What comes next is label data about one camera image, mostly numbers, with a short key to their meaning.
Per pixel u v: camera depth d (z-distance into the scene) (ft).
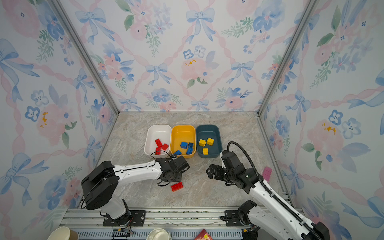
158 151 3.20
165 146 3.28
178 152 3.20
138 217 2.45
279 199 1.50
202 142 3.27
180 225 2.40
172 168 2.07
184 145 3.28
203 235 2.18
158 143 3.29
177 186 2.73
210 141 3.30
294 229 1.34
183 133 3.48
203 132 3.50
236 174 1.89
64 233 2.11
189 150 3.19
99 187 1.43
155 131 3.52
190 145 3.24
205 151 3.11
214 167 2.30
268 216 1.89
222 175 2.23
